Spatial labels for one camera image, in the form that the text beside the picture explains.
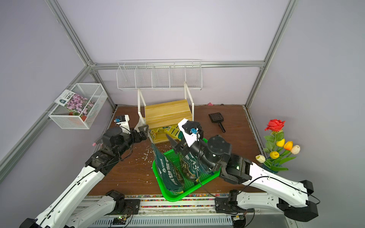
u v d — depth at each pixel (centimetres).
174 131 97
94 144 77
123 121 63
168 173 61
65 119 69
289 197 39
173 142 46
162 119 86
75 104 73
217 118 108
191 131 40
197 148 45
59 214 39
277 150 68
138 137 63
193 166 64
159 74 102
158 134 96
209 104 124
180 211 73
